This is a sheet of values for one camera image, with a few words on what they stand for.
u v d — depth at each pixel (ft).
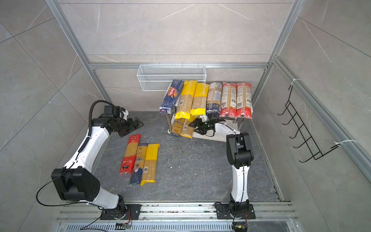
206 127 2.83
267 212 2.46
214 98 2.48
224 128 2.19
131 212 2.40
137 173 2.74
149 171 2.79
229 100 2.41
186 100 2.43
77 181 1.37
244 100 2.41
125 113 2.55
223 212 2.39
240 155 1.85
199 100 2.44
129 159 2.90
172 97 2.45
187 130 3.14
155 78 3.29
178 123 3.30
